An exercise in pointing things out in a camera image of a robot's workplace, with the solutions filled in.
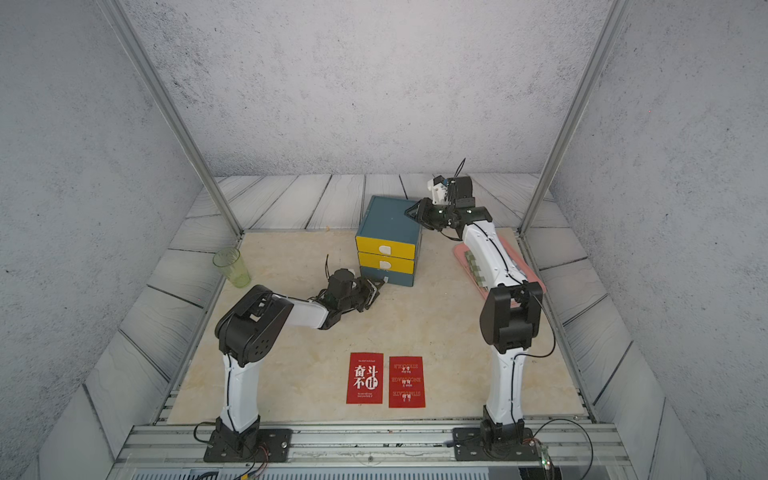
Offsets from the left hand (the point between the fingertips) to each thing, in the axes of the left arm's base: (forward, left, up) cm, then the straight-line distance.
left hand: (389, 286), depth 96 cm
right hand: (+10, -5, +22) cm, 25 cm away
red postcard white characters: (-26, +7, -7) cm, 28 cm away
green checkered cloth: (+11, -31, -5) cm, 33 cm away
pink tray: (+19, -27, -6) cm, 34 cm away
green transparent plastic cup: (+14, +56, -2) cm, 58 cm away
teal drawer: (+5, 0, -2) cm, 5 cm away
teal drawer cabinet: (+14, +2, +16) cm, 22 cm away
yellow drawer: (+5, +1, +12) cm, 13 cm away
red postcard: (-28, -4, -7) cm, 29 cm away
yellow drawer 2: (+5, +1, +6) cm, 7 cm away
